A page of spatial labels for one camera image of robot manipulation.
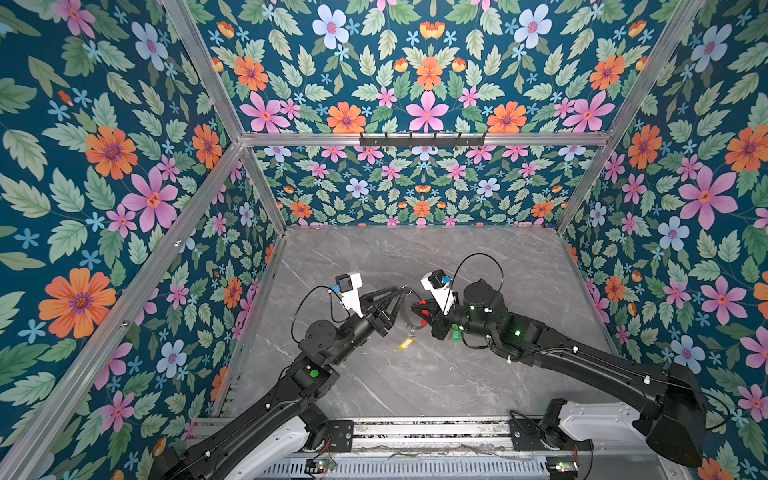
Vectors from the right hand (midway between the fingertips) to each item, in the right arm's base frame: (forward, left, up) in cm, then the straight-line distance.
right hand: (414, 303), depth 70 cm
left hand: (-2, +2, +10) cm, 10 cm away
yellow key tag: (-4, +2, -12) cm, 13 cm away
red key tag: (-3, -2, -4) cm, 5 cm away
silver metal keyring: (-1, +3, +2) cm, 4 cm away
